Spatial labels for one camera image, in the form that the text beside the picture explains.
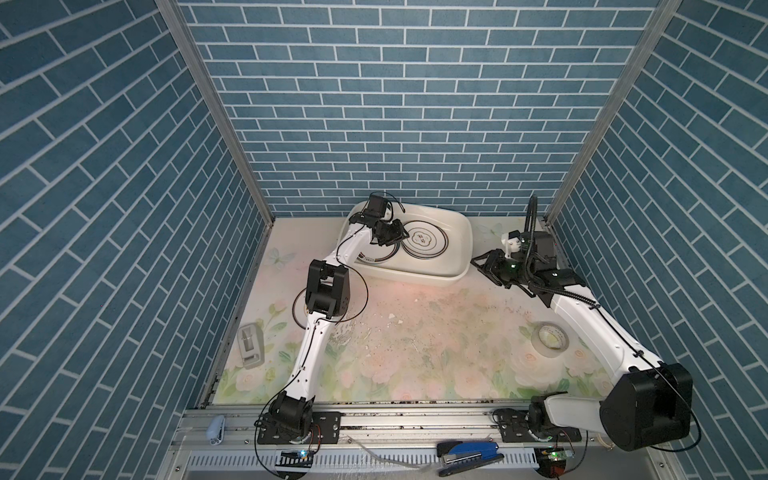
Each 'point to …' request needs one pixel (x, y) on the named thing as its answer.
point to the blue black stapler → (458, 456)
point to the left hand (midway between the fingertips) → (406, 234)
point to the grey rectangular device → (251, 339)
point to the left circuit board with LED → (302, 458)
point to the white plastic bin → (454, 263)
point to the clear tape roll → (549, 339)
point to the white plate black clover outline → (427, 240)
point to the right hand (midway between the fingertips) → (471, 259)
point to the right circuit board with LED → (551, 462)
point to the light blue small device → (215, 429)
